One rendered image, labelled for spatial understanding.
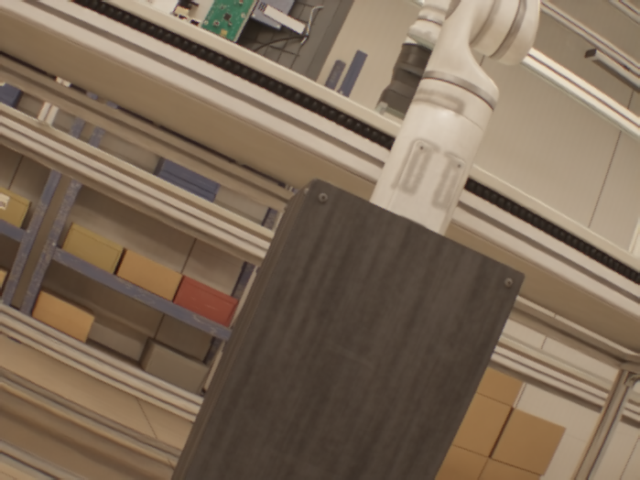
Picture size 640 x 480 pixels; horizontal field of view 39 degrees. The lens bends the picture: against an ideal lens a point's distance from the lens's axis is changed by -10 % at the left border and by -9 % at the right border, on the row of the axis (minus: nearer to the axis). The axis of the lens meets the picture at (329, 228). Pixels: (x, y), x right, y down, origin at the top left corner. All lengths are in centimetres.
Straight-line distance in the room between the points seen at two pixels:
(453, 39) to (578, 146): 535
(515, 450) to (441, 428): 422
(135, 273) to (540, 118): 277
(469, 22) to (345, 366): 41
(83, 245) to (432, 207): 406
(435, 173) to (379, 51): 484
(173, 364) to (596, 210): 297
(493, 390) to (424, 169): 405
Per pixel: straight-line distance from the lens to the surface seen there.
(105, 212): 552
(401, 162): 109
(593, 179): 650
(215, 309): 516
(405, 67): 158
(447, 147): 109
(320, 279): 98
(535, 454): 530
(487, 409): 509
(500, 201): 135
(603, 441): 249
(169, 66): 125
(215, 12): 148
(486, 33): 114
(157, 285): 510
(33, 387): 310
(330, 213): 98
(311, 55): 148
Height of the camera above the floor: 71
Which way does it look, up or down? 6 degrees up
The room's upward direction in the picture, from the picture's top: 24 degrees clockwise
